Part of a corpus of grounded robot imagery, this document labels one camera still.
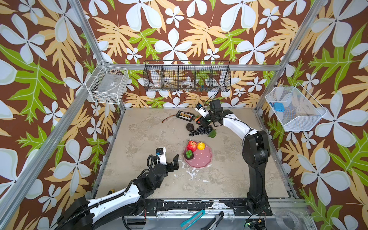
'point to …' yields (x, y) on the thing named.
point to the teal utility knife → (192, 219)
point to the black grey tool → (215, 223)
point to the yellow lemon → (201, 145)
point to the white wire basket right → (297, 109)
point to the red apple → (192, 145)
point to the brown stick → (162, 121)
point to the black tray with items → (185, 116)
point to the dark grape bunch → (201, 130)
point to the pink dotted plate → (201, 157)
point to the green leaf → (212, 133)
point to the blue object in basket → (279, 107)
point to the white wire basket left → (107, 84)
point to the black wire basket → (187, 76)
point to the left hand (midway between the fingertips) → (171, 153)
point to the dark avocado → (189, 127)
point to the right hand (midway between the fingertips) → (199, 118)
